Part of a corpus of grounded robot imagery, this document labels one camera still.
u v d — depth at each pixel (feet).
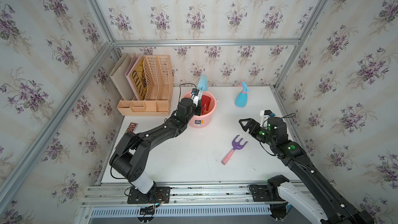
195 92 2.40
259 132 2.16
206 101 3.08
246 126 2.25
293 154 1.69
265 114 2.31
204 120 2.87
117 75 2.88
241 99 3.34
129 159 1.45
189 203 2.38
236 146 2.89
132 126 3.14
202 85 2.79
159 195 2.36
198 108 2.51
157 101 3.30
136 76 3.06
